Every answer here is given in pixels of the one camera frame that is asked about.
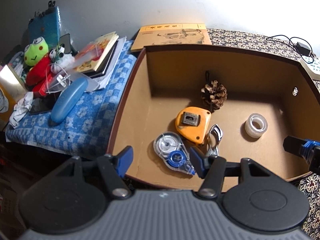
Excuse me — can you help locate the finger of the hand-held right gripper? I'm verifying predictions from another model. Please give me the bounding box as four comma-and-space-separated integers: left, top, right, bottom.
283, 135, 320, 176

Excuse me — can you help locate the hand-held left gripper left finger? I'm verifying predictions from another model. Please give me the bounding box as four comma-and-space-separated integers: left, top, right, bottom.
54, 145, 134, 200

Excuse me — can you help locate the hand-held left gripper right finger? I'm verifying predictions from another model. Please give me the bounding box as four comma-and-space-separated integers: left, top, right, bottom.
189, 146, 273, 199

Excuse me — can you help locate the clear blue correction tape dispenser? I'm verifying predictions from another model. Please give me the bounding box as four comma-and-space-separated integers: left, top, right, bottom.
153, 131, 196, 176

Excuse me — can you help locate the metal eyelash curler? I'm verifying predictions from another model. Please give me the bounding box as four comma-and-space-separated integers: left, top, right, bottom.
205, 124, 223, 159

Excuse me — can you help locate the orange tape measure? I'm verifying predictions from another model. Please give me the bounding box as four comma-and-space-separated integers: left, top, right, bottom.
175, 106, 212, 145

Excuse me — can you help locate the clear adhesive tape roll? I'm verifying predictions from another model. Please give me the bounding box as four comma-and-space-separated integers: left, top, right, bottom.
244, 113, 269, 139

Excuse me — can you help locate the dark brown cardboard box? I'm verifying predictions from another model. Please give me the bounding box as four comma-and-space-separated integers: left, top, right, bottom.
107, 44, 320, 190

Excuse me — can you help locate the brown pinecone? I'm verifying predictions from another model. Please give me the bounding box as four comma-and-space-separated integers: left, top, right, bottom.
201, 80, 228, 111

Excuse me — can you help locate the blue checkered cloth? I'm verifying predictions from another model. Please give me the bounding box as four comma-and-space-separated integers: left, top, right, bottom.
5, 39, 138, 161

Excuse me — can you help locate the white power strip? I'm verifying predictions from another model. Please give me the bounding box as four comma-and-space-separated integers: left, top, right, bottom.
299, 56, 320, 81

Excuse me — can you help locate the blue glasses case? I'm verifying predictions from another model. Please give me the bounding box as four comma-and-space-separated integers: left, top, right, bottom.
50, 77, 88, 124

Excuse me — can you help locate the clear plastic package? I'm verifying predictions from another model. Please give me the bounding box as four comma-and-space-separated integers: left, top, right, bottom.
46, 63, 98, 96

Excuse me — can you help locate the black flat phone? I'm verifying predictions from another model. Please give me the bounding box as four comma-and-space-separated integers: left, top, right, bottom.
28, 97, 58, 116

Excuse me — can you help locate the stack of books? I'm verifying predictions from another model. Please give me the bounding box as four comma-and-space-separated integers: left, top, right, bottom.
72, 31, 128, 91

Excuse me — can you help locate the crumpled white paper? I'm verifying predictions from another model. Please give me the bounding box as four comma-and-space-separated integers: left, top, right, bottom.
9, 91, 35, 128

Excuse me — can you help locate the small panda plush toy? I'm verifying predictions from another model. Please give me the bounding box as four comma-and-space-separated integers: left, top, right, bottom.
48, 44, 76, 68

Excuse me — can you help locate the yellow illustrated book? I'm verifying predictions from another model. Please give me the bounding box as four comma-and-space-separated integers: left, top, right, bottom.
130, 25, 212, 53

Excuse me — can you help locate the dark phone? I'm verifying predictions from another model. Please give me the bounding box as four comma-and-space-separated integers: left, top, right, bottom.
59, 33, 72, 55

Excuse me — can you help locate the gold paper gift bag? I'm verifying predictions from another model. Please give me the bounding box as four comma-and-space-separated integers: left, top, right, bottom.
0, 64, 28, 126

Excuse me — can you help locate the green frog plush toy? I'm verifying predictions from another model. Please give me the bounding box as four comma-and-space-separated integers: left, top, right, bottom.
23, 36, 63, 98

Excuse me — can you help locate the teal box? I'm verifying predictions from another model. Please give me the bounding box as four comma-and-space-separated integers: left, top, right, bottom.
27, 0, 62, 53

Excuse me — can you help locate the black power adapter with cable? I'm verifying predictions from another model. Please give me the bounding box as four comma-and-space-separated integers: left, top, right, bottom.
266, 35, 313, 63

